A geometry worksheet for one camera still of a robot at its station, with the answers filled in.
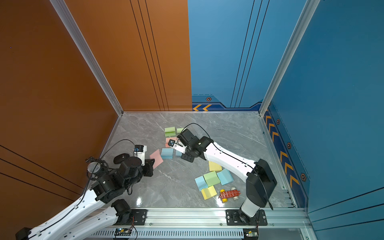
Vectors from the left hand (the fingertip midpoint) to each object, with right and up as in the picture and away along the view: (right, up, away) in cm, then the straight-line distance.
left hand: (155, 158), depth 75 cm
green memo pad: (+2, +12, +31) cm, 33 cm away
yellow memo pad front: (+27, -20, +5) cm, 34 cm away
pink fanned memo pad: (0, +7, +27) cm, 28 cm away
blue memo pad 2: (+23, -16, +9) cm, 30 cm away
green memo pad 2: (+30, -14, +10) cm, 34 cm away
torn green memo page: (+8, +13, +33) cm, 37 cm away
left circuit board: (-15, -34, -4) cm, 38 cm away
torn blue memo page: (+12, +4, -4) cm, 13 cm away
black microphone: (-25, -3, -7) cm, 26 cm away
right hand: (+15, +4, +7) cm, 17 cm away
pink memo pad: (+1, -2, +4) cm, 4 cm away
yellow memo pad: (+32, -8, +15) cm, 36 cm away
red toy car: (+36, -20, +4) cm, 42 cm away
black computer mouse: (-28, -4, +18) cm, 33 cm away
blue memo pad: (+1, -1, +23) cm, 23 cm away
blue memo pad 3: (+37, -13, +10) cm, 41 cm away
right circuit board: (+47, -35, -4) cm, 59 cm away
